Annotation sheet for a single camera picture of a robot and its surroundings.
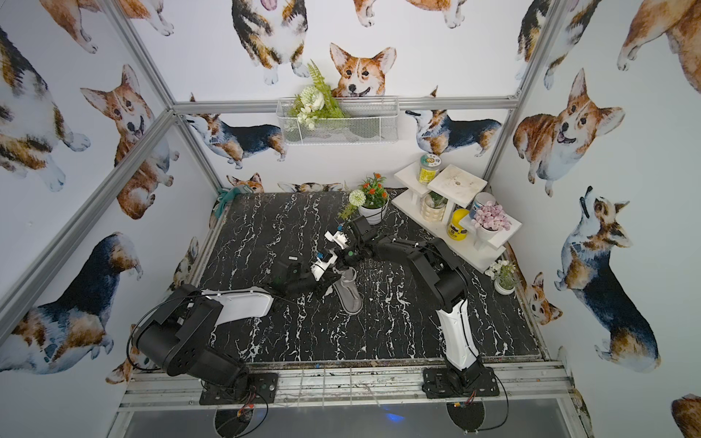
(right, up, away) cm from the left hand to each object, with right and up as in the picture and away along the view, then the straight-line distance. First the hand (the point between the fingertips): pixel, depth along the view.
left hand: (337, 267), depth 89 cm
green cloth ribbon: (-53, +25, +30) cm, 65 cm away
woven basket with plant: (+35, +18, +17) cm, 43 cm away
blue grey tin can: (+45, +22, -3) cm, 50 cm away
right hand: (-2, +3, +1) cm, 4 cm away
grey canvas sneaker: (+4, -7, -1) cm, 8 cm away
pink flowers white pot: (+45, +16, -10) cm, 49 cm away
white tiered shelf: (+40, +26, +3) cm, 48 cm away
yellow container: (+42, +12, +10) cm, 44 cm away
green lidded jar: (+32, +34, +9) cm, 47 cm away
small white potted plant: (+55, -5, 0) cm, 55 cm away
